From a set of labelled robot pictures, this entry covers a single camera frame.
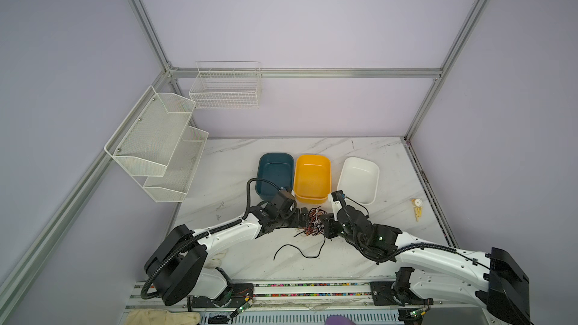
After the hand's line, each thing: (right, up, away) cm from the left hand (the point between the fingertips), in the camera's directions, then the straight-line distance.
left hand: (300, 219), depth 84 cm
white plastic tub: (+28, +14, +19) cm, 37 cm away
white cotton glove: (-31, -14, -4) cm, 34 cm away
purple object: (+12, -28, -14) cm, 34 cm away
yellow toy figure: (+50, +4, +9) cm, 51 cm away
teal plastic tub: (-11, +19, +22) cm, 31 cm away
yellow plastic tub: (+6, +14, +18) cm, 24 cm away
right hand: (+6, +2, -6) cm, 9 cm away
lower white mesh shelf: (-51, +12, +6) cm, 53 cm away
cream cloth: (-44, -26, -15) cm, 54 cm away
